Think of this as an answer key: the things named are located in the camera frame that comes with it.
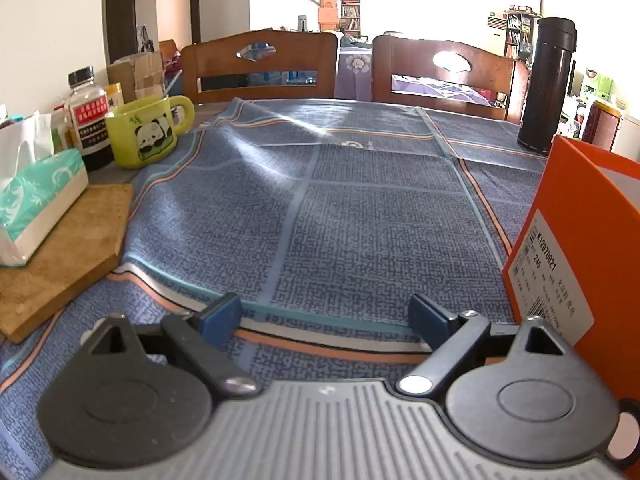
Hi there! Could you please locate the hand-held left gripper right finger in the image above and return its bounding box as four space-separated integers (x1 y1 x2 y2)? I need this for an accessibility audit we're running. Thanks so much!
397 293 577 396

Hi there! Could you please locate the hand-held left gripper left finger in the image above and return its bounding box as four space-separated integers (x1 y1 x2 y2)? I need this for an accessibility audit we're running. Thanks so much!
80 292 261 404

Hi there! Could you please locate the orange cardboard box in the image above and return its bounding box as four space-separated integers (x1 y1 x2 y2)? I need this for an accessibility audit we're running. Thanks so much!
502 135 640 402

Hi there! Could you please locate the blue patterned tablecloth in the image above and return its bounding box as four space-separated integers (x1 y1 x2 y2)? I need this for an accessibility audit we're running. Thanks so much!
0 97 551 480

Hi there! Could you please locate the wooden cutting board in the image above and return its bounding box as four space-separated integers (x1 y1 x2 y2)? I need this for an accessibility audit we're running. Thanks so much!
0 183 136 345

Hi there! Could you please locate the green panda mug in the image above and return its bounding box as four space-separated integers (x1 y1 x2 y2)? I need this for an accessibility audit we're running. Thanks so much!
104 95 196 170

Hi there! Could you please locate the teal white tissue box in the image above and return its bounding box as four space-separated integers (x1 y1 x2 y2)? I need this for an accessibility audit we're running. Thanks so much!
0 110 90 267

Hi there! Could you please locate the clear bottle with black cap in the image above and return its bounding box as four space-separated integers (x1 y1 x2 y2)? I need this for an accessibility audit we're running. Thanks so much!
65 66 116 172

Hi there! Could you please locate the wooden chair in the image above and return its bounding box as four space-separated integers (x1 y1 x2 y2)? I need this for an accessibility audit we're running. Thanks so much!
372 35 530 125
180 30 340 106

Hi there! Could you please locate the brown paper bag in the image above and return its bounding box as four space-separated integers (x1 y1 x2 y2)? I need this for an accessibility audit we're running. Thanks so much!
106 51 166 105

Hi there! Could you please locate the purple floral cloth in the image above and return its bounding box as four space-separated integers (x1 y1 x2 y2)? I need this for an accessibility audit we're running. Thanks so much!
337 45 376 101

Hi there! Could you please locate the dark red canister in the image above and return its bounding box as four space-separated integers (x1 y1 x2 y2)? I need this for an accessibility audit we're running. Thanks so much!
585 100 624 153

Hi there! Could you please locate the black thermos flask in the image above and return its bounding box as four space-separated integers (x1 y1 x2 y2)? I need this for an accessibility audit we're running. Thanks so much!
517 17 579 157

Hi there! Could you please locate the green plastic container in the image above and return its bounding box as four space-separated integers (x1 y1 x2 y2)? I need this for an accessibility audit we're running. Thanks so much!
581 71 614 100

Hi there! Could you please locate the white standing air conditioner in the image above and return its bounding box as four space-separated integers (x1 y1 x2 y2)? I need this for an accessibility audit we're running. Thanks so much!
487 12 508 56

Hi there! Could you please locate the dark bookshelf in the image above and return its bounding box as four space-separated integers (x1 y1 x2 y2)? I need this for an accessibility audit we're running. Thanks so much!
504 9 544 61

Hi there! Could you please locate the tall wooden bookshelf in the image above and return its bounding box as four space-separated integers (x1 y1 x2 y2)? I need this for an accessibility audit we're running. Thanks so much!
337 0 362 36

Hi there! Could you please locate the orange cabinet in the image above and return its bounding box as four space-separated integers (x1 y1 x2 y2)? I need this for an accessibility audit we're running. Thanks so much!
320 0 341 31

